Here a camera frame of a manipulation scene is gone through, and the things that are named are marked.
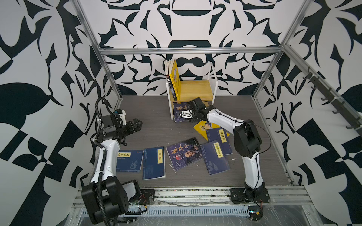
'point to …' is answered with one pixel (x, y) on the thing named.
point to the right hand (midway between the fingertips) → (192, 109)
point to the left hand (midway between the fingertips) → (134, 122)
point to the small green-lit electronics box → (255, 213)
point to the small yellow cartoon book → (203, 125)
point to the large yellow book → (176, 79)
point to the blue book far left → (129, 160)
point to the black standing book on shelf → (171, 86)
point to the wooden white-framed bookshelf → (205, 90)
